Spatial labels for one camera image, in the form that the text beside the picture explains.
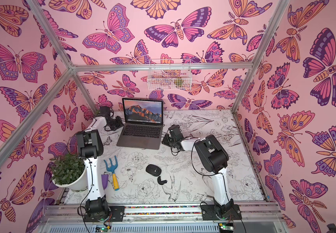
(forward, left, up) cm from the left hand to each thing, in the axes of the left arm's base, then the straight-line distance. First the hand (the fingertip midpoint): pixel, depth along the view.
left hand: (127, 122), depth 113 cm
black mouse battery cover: (-45, -29, -1) cm, 54 cm away
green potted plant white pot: (-46, +15, +16) cm, 51 cm away
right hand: (-16, -29, +1) cm, 33 cm away
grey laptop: (-3, -13, +1) cm, 14 cm away
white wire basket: (+13, -34, +34) cm, 49 cm away
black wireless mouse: (-39, -24, +1) cm, 46 cm away
